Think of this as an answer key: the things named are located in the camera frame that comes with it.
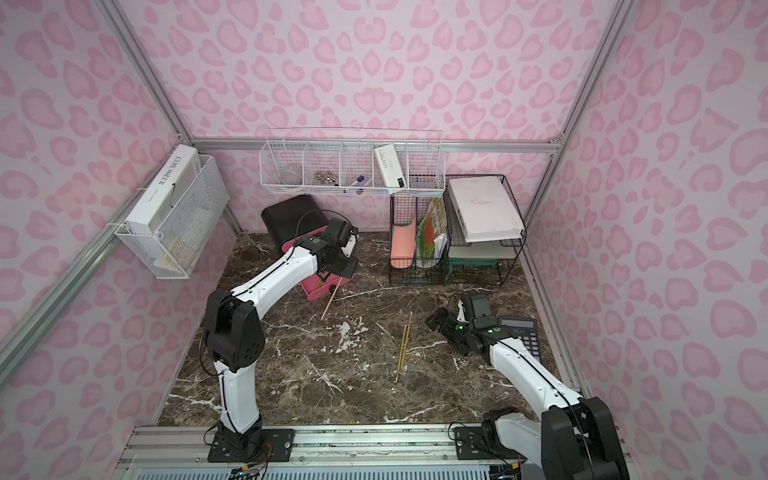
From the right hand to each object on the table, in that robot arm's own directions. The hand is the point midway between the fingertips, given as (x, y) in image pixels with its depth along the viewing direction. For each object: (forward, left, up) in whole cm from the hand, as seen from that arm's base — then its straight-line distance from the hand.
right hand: (434, 326), depth 86 cm
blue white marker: (+44, +24, +18) cm, 53 cm away
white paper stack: (+33, -16, +15) cm, 40 cm away
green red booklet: (+32, -1, +4) cm, 32 cm away
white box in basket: (+40, +13, +26) cm, 49 cm away
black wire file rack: (+50, +9, 0) cm, 51 cm away
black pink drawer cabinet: (+38, +49, +6) cm, 62 cm away
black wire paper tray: (+30, -21, -9) cm, 38 cm away
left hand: (+18, +26, +6) cm, 32 cm away
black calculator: (+2, -28, -6) cm, 29 cm away
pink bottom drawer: (+14, +38, -2) cm, 40 cm away
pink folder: (+35, +10, -6) cm, 37 cm away
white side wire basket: (+9, +67, +23) cm, 71 cm away
